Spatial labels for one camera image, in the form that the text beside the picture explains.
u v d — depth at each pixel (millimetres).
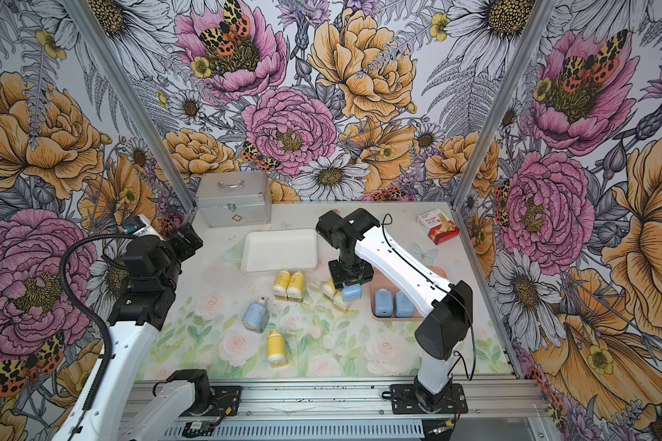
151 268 521
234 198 1041
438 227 1086
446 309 438
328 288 883
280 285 887
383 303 852
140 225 588
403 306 839
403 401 735
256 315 813
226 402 735
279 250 1058
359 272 639
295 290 878
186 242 660
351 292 733
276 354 746
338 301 865
